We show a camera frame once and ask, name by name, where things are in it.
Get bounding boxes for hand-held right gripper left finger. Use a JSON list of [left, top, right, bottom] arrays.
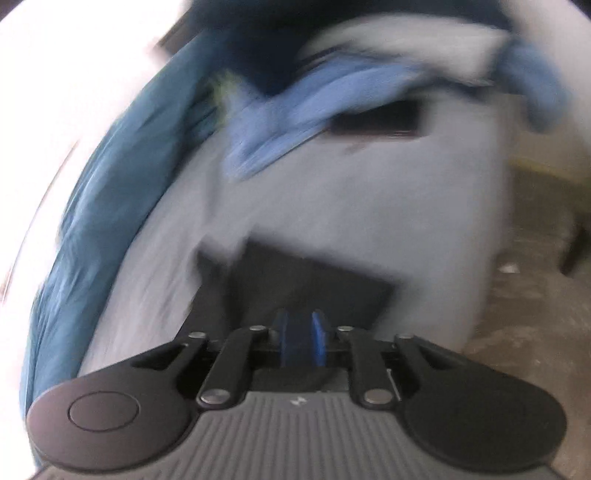
[[131, 309, 291, 411]]

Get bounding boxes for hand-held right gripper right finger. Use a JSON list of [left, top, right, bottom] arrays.
[[311, 311, 462, 411]]

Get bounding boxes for black pants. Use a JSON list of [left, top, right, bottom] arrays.
[[182, 237, 398, 393]]

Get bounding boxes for grey bed blanket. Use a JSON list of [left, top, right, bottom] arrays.
[[78, 83, 513, 374]]

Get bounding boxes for light blue towel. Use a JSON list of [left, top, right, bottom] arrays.
[[221, 39, 570, 182]]

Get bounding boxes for dark flat rectangular object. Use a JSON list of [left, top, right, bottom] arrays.
[[329, 99, 424, 139]]

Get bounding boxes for blue duvet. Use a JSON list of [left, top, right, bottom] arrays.
[[25, 34, 232, 407]]

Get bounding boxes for green cloth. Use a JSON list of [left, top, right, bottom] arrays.
[[210, 69, 241, 107]]

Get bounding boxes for navy cloth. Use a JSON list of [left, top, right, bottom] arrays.
[[182, 0, 513, 90]]

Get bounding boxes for dark wooden headboard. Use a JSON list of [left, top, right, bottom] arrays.
[[157, 23, 190, 51]]

